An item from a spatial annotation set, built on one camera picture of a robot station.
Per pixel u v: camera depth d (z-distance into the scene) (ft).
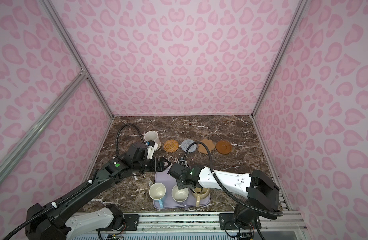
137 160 1.98
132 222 2.42
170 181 2.87
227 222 2.41
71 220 1.44
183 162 2.35
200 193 2.45
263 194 1.36
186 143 3.38
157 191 2.64
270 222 2.41
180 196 2.68
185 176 1.90
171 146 3.32
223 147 3.30
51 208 1.31
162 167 2.17
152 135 3.28
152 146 2.30
